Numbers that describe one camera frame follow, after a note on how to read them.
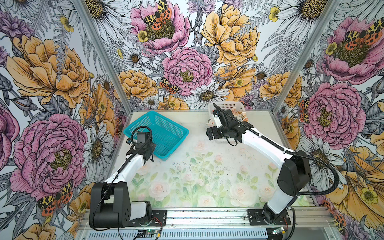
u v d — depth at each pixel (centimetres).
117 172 48
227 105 116
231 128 64
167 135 109
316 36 81
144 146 64
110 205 42
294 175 45
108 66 94
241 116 105
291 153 47
